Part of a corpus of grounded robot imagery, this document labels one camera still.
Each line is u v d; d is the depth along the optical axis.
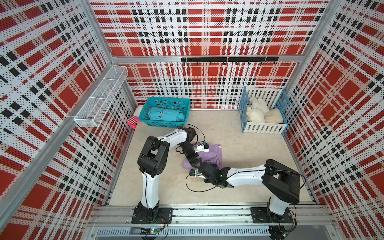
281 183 0.46
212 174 0.66
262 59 0.88
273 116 1.06
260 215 0.73
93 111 0.92
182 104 1.19
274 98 1.14
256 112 0.99
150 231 0.69
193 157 0.80
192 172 0.76
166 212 0.75
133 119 1.11
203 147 0.84
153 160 0.54
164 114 1.08
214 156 0.92
